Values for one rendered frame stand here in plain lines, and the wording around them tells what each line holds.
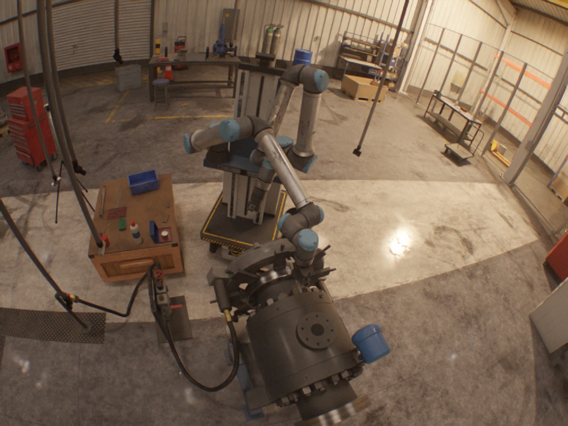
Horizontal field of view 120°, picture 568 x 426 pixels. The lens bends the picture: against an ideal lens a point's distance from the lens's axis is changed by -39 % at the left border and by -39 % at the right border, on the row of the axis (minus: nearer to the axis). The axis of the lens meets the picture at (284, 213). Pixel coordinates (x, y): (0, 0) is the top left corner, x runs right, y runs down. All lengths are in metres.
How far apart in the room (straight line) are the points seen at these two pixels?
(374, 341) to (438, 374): 1.61
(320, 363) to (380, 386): 1.20
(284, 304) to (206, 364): 1.01
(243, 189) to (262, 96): 0.88
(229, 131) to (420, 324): 2.54
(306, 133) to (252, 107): 0.54
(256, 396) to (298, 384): 0.59
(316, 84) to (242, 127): 0.46
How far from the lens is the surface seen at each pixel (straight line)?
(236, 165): 2.05
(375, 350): 1.41
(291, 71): 1.58
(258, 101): 2.02
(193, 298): 2.51
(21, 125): 4.52
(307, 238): 1.14
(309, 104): 1.59
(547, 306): 4.48
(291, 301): 1.53
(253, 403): 1.97
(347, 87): 8.44
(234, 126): 1.35
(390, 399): 2.58
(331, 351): 1.47
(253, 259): 1.60
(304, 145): 1.74
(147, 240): 2.35
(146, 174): 2.90
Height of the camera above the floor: 2.21
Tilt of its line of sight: 42 degrees down
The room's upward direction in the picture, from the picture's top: 13 degrees clockwise
